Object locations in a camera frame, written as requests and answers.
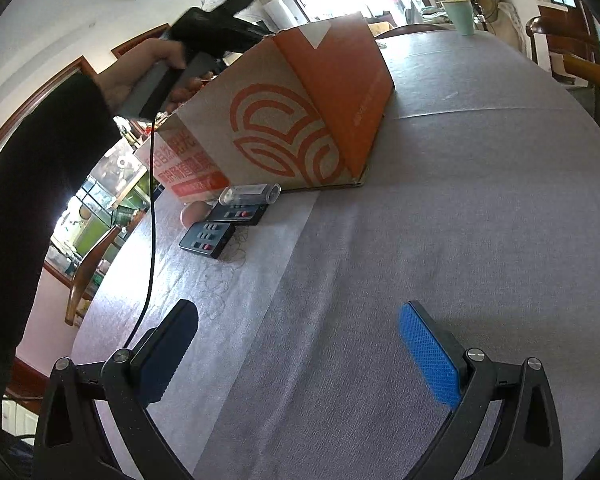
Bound black cable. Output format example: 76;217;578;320
124;117;157;350

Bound dark wooden chair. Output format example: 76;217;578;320
525;15;600;81

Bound person's left hand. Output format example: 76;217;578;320
100;37;216;111

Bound black remote control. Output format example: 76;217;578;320
205;202;270;227
179;221;236;259

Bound printed cardboard box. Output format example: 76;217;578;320
132;12;396;203

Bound brown wooden chair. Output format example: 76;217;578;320
65;225;123;326

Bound pink egg shaped object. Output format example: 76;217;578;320
180;202;213;228

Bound clear plastic tube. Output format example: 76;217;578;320
219;183;282;206

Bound grey desktop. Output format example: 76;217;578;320
72;22;600;480

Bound cluttered wooden shelf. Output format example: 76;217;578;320
50;125;151;281

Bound person's left forearm black sleeve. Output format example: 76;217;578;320
0;71;123;441

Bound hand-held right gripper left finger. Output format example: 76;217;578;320
34;299;199;480

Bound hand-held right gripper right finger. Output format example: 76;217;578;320
399;301;565;480

